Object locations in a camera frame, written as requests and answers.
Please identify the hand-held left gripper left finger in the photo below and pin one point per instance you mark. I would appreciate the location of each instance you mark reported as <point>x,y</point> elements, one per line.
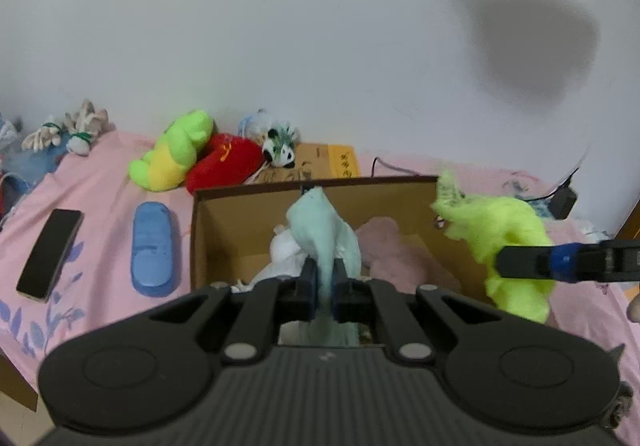
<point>311,286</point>

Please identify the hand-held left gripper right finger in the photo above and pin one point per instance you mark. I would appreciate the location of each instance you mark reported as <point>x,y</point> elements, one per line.
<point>337,291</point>

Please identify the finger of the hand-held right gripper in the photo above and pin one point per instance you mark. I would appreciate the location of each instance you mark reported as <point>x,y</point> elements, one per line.
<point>525,262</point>

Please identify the white fluffy cloth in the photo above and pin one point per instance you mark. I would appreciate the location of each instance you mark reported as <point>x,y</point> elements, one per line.
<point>285,256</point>

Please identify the yellow cloth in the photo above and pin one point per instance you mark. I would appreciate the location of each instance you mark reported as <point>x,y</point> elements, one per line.
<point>500,226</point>

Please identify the mint green cloth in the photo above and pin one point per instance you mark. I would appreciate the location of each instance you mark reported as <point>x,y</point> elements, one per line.
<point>320,226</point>

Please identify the pink fluffy cloth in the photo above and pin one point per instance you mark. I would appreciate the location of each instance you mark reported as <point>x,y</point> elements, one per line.
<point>390,246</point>

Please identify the brown cardboard box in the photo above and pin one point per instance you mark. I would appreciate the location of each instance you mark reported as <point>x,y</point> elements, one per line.
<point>225,226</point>

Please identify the person's right hand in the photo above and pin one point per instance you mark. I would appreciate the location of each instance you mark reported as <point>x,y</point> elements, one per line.
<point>636,308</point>

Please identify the black charger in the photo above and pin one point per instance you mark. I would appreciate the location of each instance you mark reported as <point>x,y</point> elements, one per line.
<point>564,203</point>

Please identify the yellow and brown flat box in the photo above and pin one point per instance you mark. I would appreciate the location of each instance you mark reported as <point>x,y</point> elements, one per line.
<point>320,161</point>

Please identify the panda plush toy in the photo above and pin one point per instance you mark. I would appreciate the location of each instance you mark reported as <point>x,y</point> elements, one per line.
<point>280,151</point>

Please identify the red plush toy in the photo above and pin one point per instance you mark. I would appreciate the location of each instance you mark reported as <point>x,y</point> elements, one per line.
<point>225,161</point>

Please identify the blue glasses case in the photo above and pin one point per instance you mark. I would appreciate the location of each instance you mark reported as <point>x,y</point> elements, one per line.
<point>152,251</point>

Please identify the green and yellow plush toy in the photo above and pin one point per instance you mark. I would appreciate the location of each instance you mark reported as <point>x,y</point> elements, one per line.
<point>180,146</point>

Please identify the pink floral bedsheet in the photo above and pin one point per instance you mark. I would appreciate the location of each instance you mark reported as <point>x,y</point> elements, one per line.
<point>100,186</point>

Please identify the black smartphone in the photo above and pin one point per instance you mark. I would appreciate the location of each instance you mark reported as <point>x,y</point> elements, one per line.
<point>50,251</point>

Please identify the white rabbit plush toy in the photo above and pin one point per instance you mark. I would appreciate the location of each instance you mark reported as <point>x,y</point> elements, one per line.
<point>85,126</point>
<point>42,136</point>

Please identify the light blue cloth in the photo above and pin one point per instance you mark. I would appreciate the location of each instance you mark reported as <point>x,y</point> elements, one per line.
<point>35,161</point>

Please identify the large cardboard box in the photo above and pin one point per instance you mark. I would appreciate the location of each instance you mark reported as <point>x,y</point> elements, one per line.
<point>15,386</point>

